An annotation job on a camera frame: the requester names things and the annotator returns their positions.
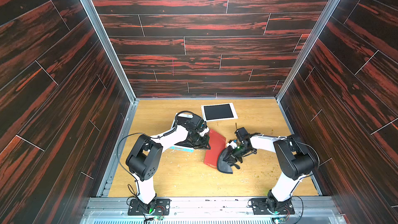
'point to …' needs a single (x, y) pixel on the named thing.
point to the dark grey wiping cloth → (222, 165)
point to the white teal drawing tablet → (178, 133)
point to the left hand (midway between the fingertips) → (211, 148)
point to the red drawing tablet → (217, 142)
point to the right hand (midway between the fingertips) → (224, 160)
